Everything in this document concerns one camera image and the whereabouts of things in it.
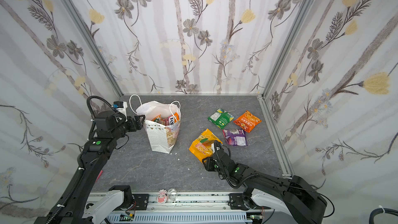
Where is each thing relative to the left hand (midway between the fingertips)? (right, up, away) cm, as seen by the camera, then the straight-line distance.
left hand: (136, 112), depth 75 cm
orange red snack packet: (+63, -7, +27) cm, 69 cm away
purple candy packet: (+53, -16, +18) cm, 58 cm away
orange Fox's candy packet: (+17, -4, +9) cm, 20 cm away
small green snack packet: (+46, -5, +28) cm, 54 cm away
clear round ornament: (+18, -42, +2) cm, 45 cm away
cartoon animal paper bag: (+10, -6, +13) cm, 17 cm away
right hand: (+31, -25, +7) cm, 41 cm away
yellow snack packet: (+33, -21, +11) cm, 40 cm away
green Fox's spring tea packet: (+6, -5, +17) cm, 18 cm away
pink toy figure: (+13, -42, -2) cm, 44 cm away
